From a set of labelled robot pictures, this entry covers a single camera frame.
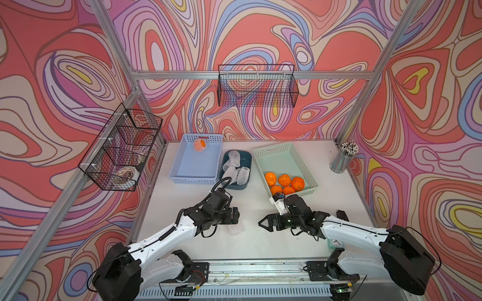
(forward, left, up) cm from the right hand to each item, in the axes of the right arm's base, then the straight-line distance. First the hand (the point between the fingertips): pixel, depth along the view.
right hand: (267, 227), depth 81 cm
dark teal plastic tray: (+40, +8, -1) cm, 41 cm away
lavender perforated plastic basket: (+40, +41, -6) cm, 58 cm away
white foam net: (+37, +14, +4) cm, 40 cm away
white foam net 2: (+28, +16, +4) cm, 32 cm away
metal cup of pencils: (+32, -43, +7) cm, 54 cm away
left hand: (+5, +14, +3) cm, 15 cm away
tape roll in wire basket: (+14, +55, +24) cm, 62 cm away
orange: (+18, -6, +2) cm, 19 cm away
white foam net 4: (-1, +14, +1) cm, 14 cm away
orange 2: (+18, -13, 0) cm, 22 cm away
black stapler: (+6, -36, -3) cm, 36 cm away
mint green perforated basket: (+41, -15, -3) cm, 44 cm away
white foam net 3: (+25, +9, +4) cm, 27 cm away
